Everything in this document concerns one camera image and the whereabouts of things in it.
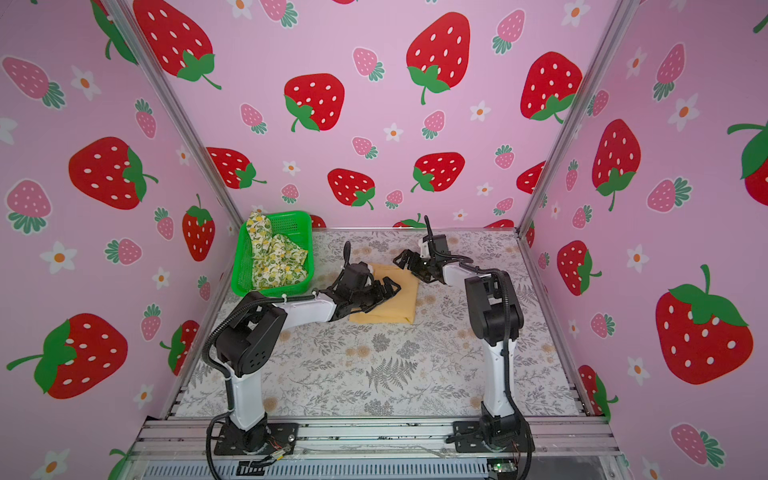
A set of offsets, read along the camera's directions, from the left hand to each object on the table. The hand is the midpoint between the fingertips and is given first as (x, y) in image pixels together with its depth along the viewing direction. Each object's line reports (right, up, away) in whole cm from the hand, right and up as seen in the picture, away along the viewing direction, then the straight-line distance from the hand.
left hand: (397, 292), depth 94 cm
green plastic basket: (-42, +24, +24) cm, 54 cm away
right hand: (0, +8, +8) cm, 11 cm away
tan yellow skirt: (+1, -5, -2) cm, 5 cm away
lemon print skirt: (-44, +10, +12) cm, 47 cm away
